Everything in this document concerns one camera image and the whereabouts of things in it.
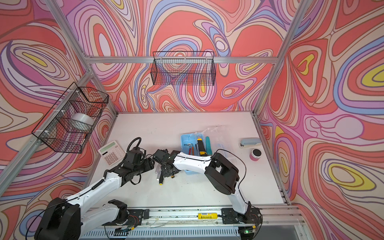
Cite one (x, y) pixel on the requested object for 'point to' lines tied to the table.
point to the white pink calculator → (112, 152)
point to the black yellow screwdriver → (161, 179)
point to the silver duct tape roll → (82, 122)
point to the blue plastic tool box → (205, 143)
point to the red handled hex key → (190, 149)
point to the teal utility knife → (208, 149)
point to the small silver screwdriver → (157, 170)
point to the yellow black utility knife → (202, 151)
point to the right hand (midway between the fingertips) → (172, 174)
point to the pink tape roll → (255, 154)
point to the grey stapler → (246, 142)
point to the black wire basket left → (54, 129)
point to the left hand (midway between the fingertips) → (153, 162)
